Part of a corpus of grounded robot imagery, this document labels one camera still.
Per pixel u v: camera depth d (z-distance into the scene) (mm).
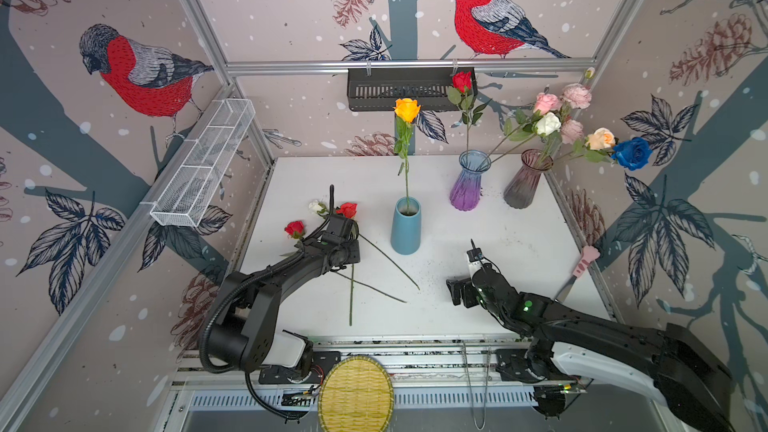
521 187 978
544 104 756
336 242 709
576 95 815
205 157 798
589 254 902
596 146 674
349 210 976
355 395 698
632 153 625
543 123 710
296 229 974
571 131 836
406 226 809
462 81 815
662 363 438
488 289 622
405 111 721
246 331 423
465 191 1025
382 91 1067
